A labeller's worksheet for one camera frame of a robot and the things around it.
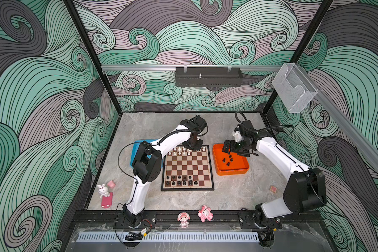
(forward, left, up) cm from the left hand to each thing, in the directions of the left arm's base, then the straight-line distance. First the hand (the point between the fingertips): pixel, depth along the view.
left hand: (196, 148), depth 89 cm
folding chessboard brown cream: (-10, +6, -9) cm, 14 cm away
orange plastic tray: (-5, -21, -9) cm, 24 cm away
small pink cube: (-19, +46, -9) cm, 51 cm away
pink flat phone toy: (-27, +47, -10) cm, 55 cm away
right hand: (-3, -19, +3) cm, 19 cm away
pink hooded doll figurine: (-35, +6, -6) cm, 36 cm away
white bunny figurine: (-24, +47, -3) cm, 53 cm away
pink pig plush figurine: (-32, -4, -6) cm, 33 cm away
